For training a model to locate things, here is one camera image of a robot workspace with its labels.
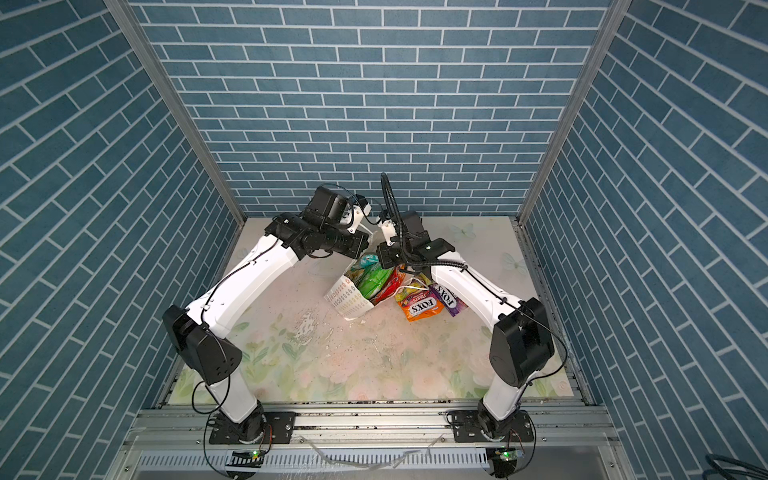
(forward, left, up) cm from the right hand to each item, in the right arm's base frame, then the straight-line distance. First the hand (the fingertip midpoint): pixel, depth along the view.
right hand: (376, 248), depth 84 cm
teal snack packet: (0, +3, -6) cm, 7 cm away
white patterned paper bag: (-15, +6, -4) cm, 17 cm away
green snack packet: (-8, +1, -4) cm, 9 cm away
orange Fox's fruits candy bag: (-7, -14, -19) cm, 24 cm away
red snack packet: (-10, -5, -4) cm, 12 cm away
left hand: (-4, +1, +6) cm, 7 cm away
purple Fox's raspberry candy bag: (-5, -24, -21) cm, 32 cm away
